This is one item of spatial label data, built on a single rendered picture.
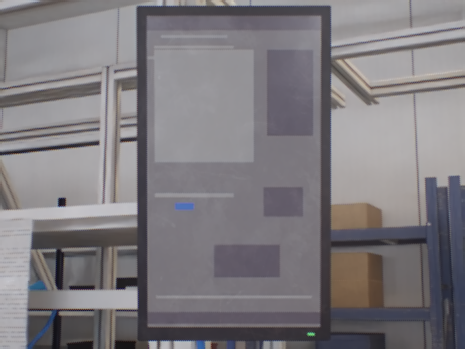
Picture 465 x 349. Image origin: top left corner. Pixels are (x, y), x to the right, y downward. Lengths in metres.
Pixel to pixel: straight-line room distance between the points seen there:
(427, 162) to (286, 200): 3.67
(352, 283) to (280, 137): 3.22
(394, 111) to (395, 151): 0.26
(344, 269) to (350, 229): 0.24
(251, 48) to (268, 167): 0.18
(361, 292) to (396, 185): 0.84
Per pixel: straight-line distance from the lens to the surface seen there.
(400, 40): 1.99
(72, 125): 2.96
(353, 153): 4.87
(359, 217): 4.32
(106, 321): 2.14
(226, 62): 1.11
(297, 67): 1.12
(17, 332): 1.58
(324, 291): 1.13
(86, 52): 6.09
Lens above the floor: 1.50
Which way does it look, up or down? 10 degrees up
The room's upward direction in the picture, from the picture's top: straight up
